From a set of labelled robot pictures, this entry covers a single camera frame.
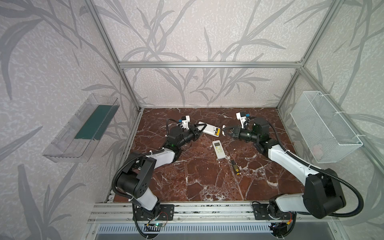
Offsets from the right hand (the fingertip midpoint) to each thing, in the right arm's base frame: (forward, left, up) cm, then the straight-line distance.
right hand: (224, 126), depth 78 cm
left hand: (+2, +8, 0) cm, 8 cm away
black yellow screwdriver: (-13, -8, -24) cm, 28 cm away
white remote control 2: (-1, +1, -24) cm, 24 cm away
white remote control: (0, +7, -3) cm, 8 cm away
